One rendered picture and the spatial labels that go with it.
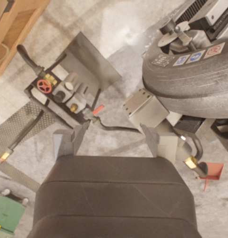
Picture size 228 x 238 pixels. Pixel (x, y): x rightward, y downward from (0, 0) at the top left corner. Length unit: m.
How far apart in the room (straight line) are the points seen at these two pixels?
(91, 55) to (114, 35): 0.22
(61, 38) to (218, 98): 1.15
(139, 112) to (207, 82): 0.20
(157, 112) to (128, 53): 0.82
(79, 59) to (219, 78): 1.10
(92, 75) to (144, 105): 0.92
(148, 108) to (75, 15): 0.93
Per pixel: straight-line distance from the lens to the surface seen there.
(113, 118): 1.55
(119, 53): 1.27
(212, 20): 0.57
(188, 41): 0.49
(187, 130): 0.46
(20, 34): 1.34
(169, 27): 0.63
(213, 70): 0.37
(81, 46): 1.30
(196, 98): 0.39
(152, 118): 0.50
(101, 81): 1.36
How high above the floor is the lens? 1.21
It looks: 51 degrees down
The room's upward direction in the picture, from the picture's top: 168 degrees counter-clockwise
